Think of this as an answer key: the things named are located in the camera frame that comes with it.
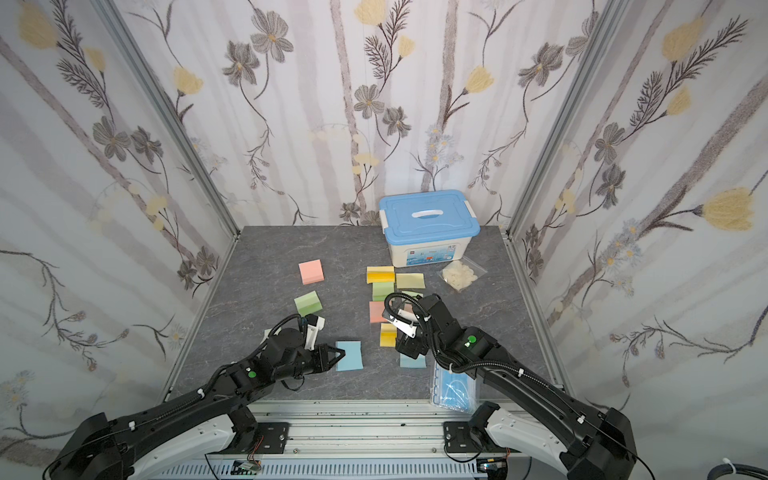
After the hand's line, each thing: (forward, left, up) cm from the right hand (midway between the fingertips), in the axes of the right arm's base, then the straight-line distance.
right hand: (416, 315), depth 77 cm
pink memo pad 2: (+11, +11, -20) cm, 25 cm away
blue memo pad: (-10, +16, -8) cm, 21 cm away
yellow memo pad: (+25, +11, -20) cm, 34 cm away
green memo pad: (+11, +34, -19) cm, 40 cm away
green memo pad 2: (+19, +10, -20) cm, 29 cm away
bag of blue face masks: (-15, -13, -15) cm, 25 cm away
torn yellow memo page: (+24, -1, -21) cm, 31 cm away
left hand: (-9, +18, -7) cm, 21 cm away
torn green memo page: (+18, -2, -22) cm, 29 cm away
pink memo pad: (+24, +36, -19) cm, 47 cm away
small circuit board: (-34, +40, -17) cm, 55 cm away
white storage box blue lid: (+33, -5, -3) cm, 34 cm away
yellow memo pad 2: (+1, +7, -17) cm, 18 cm away
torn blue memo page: (-7, 0, -17) cm, 18 cm away
